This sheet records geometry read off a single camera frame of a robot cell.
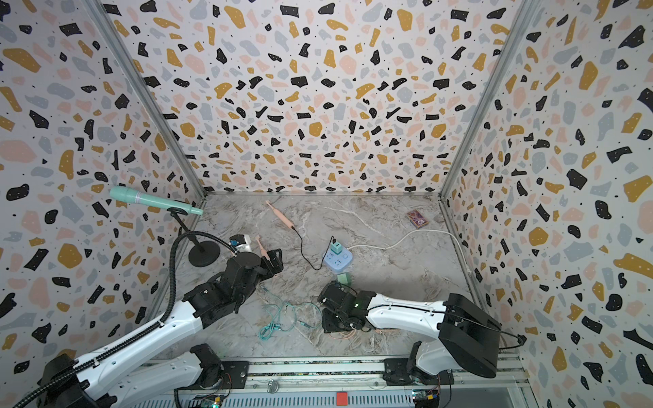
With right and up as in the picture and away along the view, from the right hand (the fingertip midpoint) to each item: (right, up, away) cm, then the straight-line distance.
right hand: (329, 325), depth 80 cm
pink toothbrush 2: (-20, +33, +29) cm, 48 cm away
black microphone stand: (-49, +20, +16) cm, 55 cm away
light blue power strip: (+3, +17, +15) cm, 23 cm away
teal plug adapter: (+2, +23, +14) cm, 27 cm away
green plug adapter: (+5, +12, +12) cm, 18 cm away
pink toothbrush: (-18, +25, -10) cm, 32 cm away
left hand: (-16, +23, -2) cm, 28 cm away
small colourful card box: (+37, +34, +32) cm, 60 cm away
